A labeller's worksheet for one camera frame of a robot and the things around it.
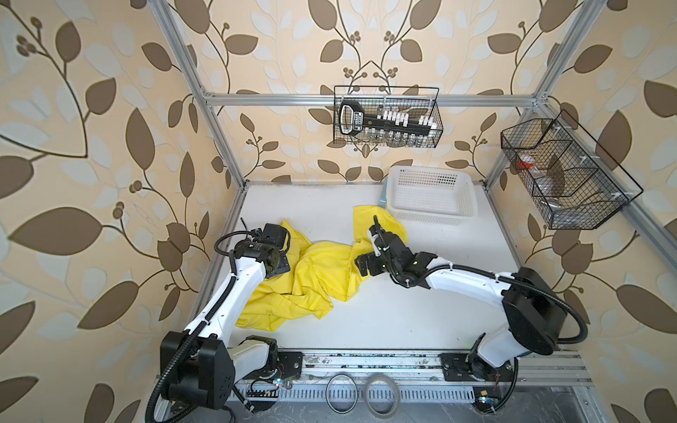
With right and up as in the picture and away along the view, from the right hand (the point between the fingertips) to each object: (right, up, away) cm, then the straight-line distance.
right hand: (367, 257), depth 87 cm
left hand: (-33, -2, -6) cm, 33 cm away
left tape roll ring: (-12, -34, -16) cm, 40 cm away
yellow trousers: (-17, -6, +4) cm, 19 cm away
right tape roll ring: (+6, -33, -21) cm, 40 cm away
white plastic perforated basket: (+30, +22, +27) cm, 46 cm away
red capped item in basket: (+49, +31, -6) cm, 58 cm away
